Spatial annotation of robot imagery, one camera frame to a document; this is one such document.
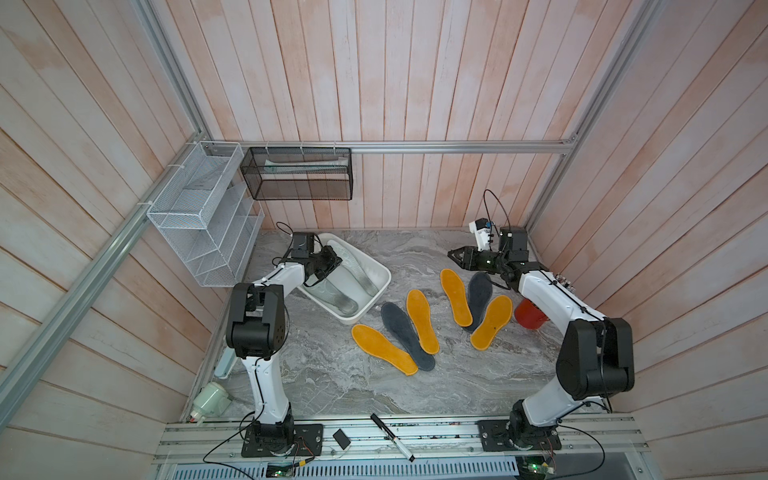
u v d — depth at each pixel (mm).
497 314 963
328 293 1008
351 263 1030
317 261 873
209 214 726
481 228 795
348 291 1009
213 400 731
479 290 1008
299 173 1040
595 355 460
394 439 729
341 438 745
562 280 851
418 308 979
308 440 732
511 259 697
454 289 1009
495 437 730
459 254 828
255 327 534
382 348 893
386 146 984
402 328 929
